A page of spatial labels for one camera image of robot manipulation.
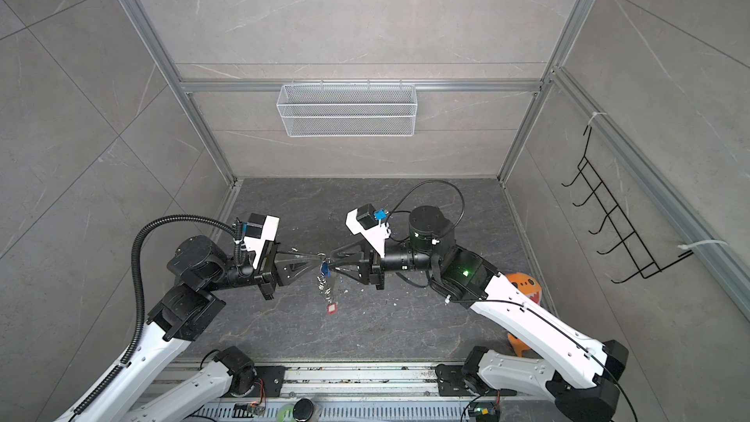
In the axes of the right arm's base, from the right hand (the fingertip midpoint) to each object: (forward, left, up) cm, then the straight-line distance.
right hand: (334, 258), depth 54 cm
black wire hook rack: (0, -63, -6) cm, 63 cm away
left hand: (-1, +3, +2) cm, 3 cm away
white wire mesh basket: (+63, +2, -9) cm, 64 cm away
